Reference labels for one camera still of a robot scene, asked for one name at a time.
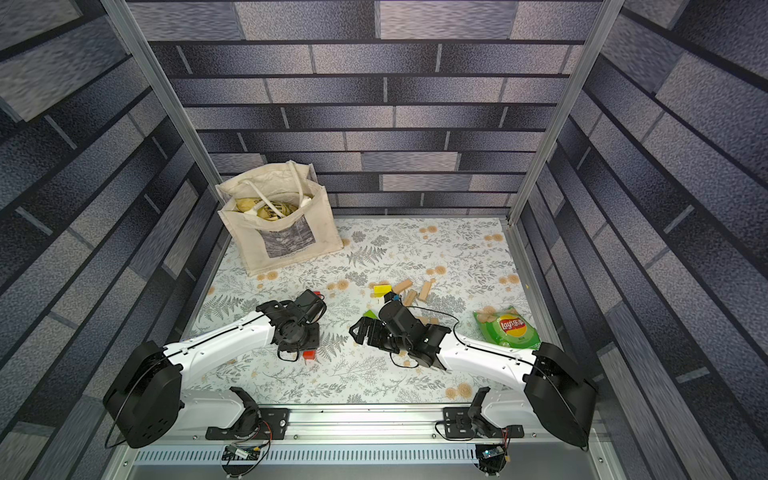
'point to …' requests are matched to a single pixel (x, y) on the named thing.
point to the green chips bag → (504, 326)
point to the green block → (371, 314)
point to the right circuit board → (492, 452)
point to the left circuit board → (240, 452)
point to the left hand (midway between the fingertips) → (316, 342)
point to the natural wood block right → (425, 288)
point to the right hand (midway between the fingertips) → (357, 333)
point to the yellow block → (381, 290)
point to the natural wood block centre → (403, 285)
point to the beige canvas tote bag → (279, 213)
